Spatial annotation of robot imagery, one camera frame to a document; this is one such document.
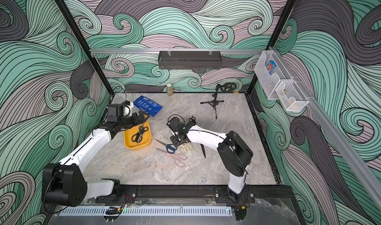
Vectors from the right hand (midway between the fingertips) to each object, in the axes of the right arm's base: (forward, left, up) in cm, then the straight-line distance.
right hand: (179, 138), depth 88 cm
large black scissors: (-4, -15, -6) cm, 17 cm away
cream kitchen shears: (-4, -4, -5) cm, 7 cm away
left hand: (+8, +20, +13) cm, 25 cm away
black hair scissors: (+18, -9, -5) cm, 20 cm away
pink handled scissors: (-10, 0, -5) cm, 12 cm away
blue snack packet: (+30, +28, -2) cm, 41 cm away
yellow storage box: (+1, +21, -2) cm, 21 cm away
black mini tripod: (+28, -25, +1) cm, 38 cm away
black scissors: (+4, +27, -4) cm, 28 cm away
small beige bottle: (+41, +9, +2) cm, 42 cm away
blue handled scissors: (-4, +5, -5) cm, 8 cm away
